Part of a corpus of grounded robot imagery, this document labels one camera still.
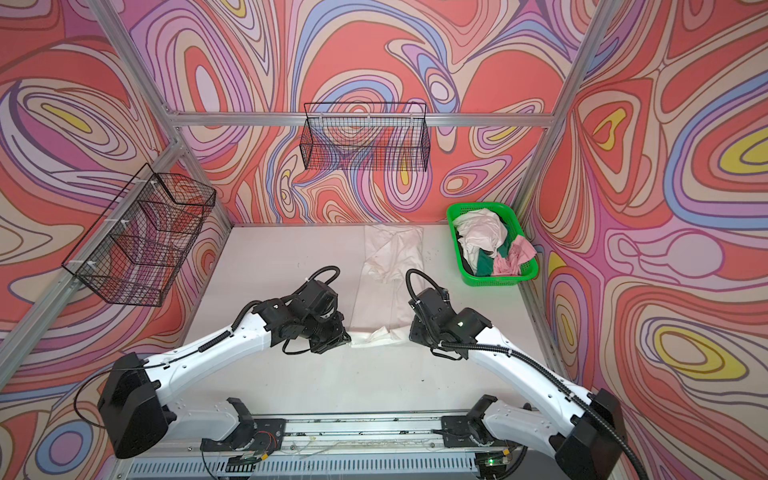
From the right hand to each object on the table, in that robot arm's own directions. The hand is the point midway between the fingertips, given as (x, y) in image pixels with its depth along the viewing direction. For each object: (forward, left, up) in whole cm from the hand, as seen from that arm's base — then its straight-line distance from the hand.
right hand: (422, 338), depth 78 cm
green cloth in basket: (+29, -25, -3) cm, 38 cm away
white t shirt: (+25, +7, -9) cm, 27 cm away
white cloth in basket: (+38, -24, +1) cm, 45 cm away
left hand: (0, +16, +2) cm, 17 cm away
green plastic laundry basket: (+25, -38, -5) cm, 46 cm away
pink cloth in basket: (+31, -37, -2) cm, 49 cm away
